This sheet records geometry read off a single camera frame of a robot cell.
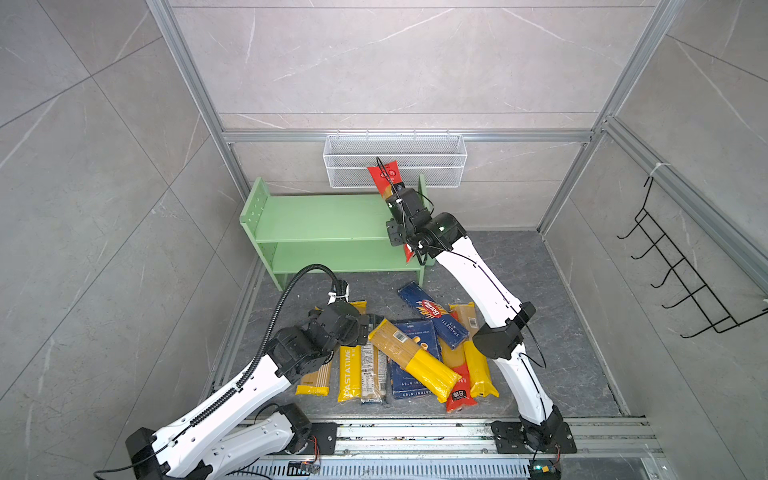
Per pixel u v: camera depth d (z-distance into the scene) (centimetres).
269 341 47
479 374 80
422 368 77
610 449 74
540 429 63
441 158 100
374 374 80
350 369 82
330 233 86
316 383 80
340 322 53
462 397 76
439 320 89
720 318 58
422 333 86
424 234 55
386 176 77
